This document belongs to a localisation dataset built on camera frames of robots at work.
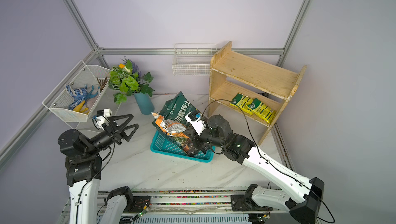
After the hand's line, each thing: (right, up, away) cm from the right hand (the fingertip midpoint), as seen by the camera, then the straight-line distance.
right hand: (186, 132), depth 66 cm
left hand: (-19, +5, -8) cm, 21 cm away
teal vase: (-31, +14, +35) cm, 49 cm away
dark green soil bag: (-6, +11, +12) cm, 17 cm away
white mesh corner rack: (-56, +28, +22) cm, 67 cm away
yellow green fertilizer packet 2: (+39, +10, +15) cm, 43 cm away
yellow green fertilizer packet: (+30, +15, +20) cm, 39 cm away
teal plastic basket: (-17, -11, +27) cm, 34 cm away
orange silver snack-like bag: (-6, +3, -4) cm, 7 cm away
